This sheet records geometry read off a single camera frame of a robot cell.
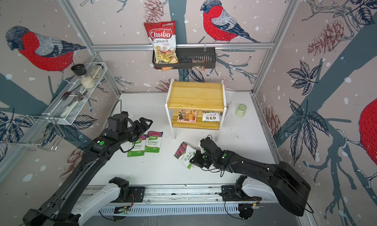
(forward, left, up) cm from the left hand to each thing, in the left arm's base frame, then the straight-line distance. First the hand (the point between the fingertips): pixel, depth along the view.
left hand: (151, 122), depth 74 cm
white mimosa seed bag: (-9, -17, -20) cm, 28 cm away
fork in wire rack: (+9, +41, +12) cm, 44 cm away
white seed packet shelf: (+9, -31, -8) cm, 33 cm away
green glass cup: (+22, -55, -19) cm, 63 cm away
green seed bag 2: (-4, +14, -24) cm, 28 cm away
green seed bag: (0, +4, -24) cm, 24 cm away
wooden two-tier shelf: (+4, -25, +8) cm, 26 cm away
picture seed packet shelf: (+9, -18, -8) cm, 22 cm away
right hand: (-14, -19, -18) cm, 30 cm away
